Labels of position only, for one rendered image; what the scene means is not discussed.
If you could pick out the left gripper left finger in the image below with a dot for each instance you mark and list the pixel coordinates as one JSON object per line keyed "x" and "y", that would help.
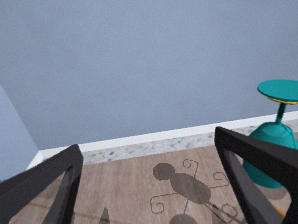
{"x": 16, "y": 192}

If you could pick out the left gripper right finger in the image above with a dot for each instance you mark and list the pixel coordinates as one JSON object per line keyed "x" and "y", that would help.
{"x": 277, "y": 161}

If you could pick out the teal wine glass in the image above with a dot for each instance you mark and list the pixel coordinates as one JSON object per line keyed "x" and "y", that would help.
{"x": 274, "y": 132}

